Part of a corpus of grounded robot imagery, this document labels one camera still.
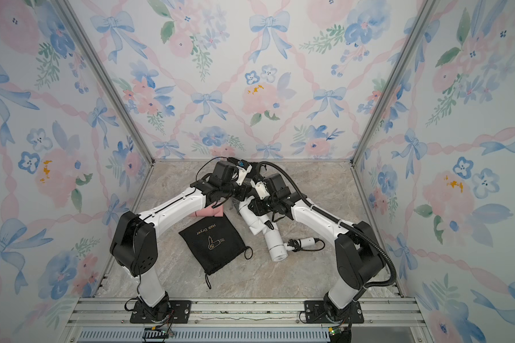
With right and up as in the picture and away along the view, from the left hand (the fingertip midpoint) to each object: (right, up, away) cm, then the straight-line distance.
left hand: (252, 186), depth 88 cm
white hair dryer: (+2, -15, -2) cm, 16 cm away
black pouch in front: (-16, -24, +2) cm, 29 cm away
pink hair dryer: (-16, -11, +8) cm, 21 cm away
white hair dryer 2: (+10, -25, -4) cm, 27 cm away
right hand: (-1, -5, +2) cm, 5 cm away
